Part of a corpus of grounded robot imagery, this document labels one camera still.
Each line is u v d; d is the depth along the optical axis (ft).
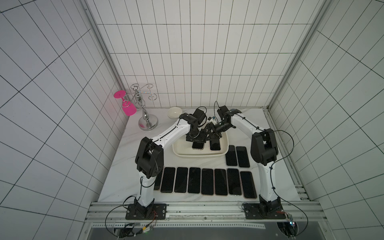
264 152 1.87
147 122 3.59
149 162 1.64
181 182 2.66
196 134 2.48
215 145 3.10
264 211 2.13
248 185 2.66
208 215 2.38
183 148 3.12
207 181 2.62
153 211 2.33
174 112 3.66
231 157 3.02
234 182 2.68
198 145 2.78
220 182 2.62
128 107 3.29
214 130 2.73
